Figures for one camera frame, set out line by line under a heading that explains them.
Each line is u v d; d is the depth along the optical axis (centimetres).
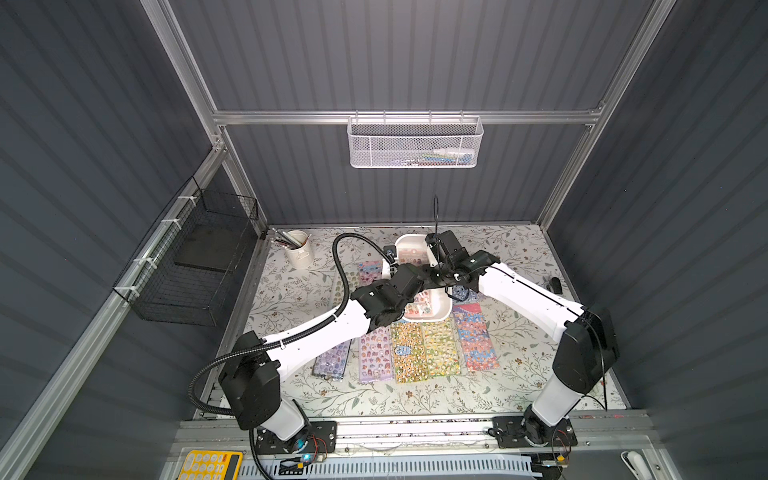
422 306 84
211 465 69
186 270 73
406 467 77
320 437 73
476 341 89
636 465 67
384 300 59
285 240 102
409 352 87
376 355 87
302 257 102
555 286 97
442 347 89
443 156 92
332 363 87
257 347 44
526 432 68
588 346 48
